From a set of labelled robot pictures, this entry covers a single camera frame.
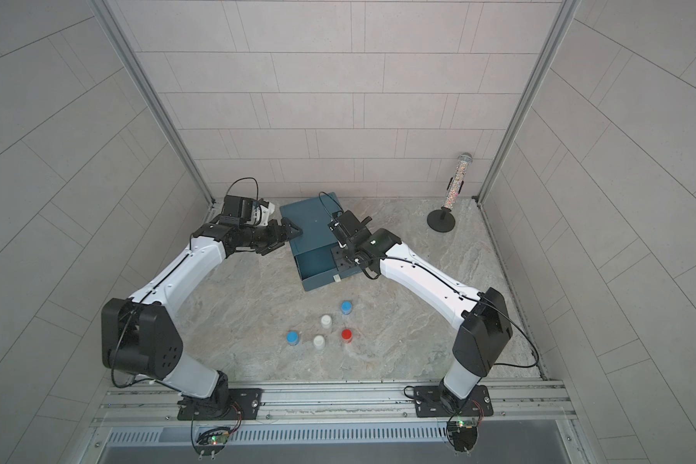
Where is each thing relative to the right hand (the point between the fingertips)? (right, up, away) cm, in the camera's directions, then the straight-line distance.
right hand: (341, 254), depth 80 cm
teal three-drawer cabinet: (-8, +2, -3) cm, 9 cm away
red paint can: (+1, -23, 0) cm, 23 cm away
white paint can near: (-6, -24, -2) cm, 25 cm away
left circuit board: (-28, -41, -15) cm, 52 cm away
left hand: (-13, +6, +3) cm, 15 cm away
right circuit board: (+30, -42, -12) cm, 53 cm away
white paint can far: (-5, -20, +2) cm, 20 cm away
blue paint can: (+1, -16, +5) cm, 17 cm away
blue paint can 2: (-14, -23, 0) cm, 27 cm away
